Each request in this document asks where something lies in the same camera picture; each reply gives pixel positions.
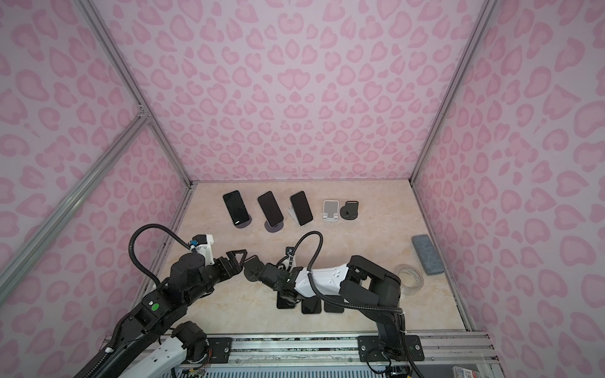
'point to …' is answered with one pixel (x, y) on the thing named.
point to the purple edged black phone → (332, 308)
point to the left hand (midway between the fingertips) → (240, 254)
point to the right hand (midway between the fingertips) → (284, 279)
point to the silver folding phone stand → (331, 210)
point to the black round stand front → (253, 268)
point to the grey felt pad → (428, 256)
